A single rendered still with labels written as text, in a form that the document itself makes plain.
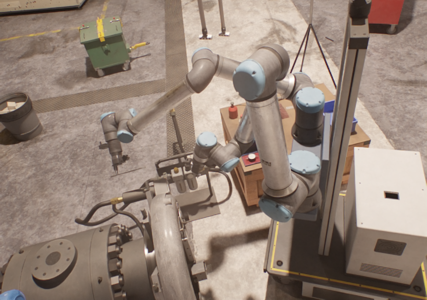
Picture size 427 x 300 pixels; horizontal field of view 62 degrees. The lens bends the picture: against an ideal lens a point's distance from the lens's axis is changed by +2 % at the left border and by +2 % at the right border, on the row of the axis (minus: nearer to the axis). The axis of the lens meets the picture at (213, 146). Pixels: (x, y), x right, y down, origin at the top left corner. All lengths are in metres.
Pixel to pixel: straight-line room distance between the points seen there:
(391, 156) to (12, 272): 2.08
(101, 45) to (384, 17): 3.52
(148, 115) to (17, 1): 6.15
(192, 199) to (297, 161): 1.63
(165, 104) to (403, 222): 1.31
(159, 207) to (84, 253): 0.43
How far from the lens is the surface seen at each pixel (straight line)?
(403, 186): 2.11
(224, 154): 1.59
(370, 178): 2.10
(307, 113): 1.93
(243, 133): 1.58
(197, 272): 2.14
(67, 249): 1.96
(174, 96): 1.82
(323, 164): 1.71
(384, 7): 5.03
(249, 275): 2.66
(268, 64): 1.16
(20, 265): 2.10
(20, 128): 4.34
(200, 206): 3.00
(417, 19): 5.63
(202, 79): 1.77
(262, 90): 1.14
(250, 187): 2.73
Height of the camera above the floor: 2.40
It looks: 44 degrees down
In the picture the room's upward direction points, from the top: 11 degrees counter-clockwise
